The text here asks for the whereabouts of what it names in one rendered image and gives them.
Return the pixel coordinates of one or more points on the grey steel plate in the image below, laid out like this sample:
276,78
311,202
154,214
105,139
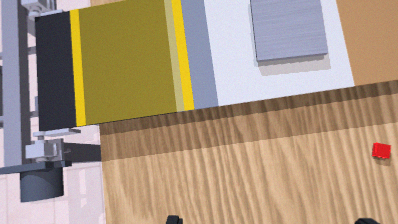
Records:
288,29

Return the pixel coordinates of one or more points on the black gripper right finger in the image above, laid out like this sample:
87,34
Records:
366,221

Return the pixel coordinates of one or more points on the small red block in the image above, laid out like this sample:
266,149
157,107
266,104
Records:
381,150

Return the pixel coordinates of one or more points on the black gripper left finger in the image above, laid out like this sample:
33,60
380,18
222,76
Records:
174,219

